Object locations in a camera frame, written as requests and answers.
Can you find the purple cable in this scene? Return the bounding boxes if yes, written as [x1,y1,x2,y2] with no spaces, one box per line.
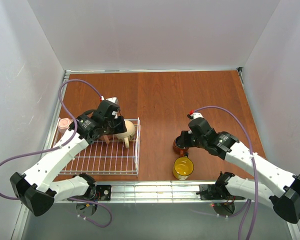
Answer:
[193,106,260,240]
[0,79,113,228]

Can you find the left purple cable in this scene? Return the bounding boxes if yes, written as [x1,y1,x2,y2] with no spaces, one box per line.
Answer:
[0,79,113,228]

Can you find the white wire dish rack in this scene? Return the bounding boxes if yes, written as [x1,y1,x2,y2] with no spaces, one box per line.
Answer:
[59,118,141,176]

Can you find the aluminium frame rail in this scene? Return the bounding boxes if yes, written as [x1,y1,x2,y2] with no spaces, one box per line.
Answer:
[12,67,300,240]

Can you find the beige ceramic mug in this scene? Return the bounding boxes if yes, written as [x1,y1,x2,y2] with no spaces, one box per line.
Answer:
[115,119,136,149]

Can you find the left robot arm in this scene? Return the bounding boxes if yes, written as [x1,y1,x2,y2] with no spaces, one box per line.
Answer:
[10,97,127,217]

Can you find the yellow enamel mug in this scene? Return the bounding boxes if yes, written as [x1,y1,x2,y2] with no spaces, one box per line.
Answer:
[172,152,194,181]

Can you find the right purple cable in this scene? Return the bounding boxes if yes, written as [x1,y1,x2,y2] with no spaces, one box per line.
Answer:
[193,106,260,240]

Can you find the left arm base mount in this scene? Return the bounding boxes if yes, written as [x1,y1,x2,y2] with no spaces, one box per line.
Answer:
[92,184,112,201]

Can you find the pink faceted mug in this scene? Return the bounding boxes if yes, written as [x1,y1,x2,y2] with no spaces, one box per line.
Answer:
[57,118,73,135]

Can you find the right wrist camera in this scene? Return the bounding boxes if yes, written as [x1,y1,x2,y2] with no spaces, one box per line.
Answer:
[187,110,203,121]

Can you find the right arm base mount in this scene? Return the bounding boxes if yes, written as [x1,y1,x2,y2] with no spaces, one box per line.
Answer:
[196,184,245,200]

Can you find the white and pink mug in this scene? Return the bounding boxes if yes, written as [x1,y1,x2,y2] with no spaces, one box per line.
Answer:
[100,134,114,145]

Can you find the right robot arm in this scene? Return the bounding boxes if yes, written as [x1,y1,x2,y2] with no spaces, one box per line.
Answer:
[174,116,300,224]

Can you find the brown mug black interior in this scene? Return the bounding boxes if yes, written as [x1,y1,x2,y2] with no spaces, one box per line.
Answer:
[172,136,189,157]

